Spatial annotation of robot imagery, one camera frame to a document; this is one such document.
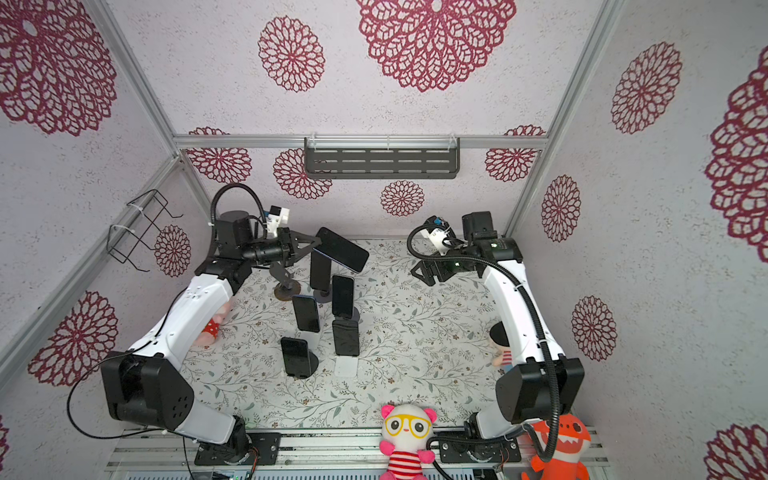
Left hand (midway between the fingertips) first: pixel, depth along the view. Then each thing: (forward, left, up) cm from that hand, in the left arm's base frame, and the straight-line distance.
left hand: (319, 245), depth 74 cm
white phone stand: (-18, -5, -32) cm, 37 cm away
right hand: (-1, -28, -5) cm, 28 cm away
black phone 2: (-7, -4, -35) cm, 36 cm away
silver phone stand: (-10, +6, -32) cm, 34 cm away
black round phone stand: (-17, +5, -32) cm, 37 cm away
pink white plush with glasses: (-37, -21, -25) cm, 50 cm away
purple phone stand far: (+7, +5, -33) cm, 34 cm away
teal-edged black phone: (+1, -3, -25) cm, 25 cm away
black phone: (+8, +4, -20) cm, 22 cm away
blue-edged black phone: (-6, +7, -23) cm, 25 cm away
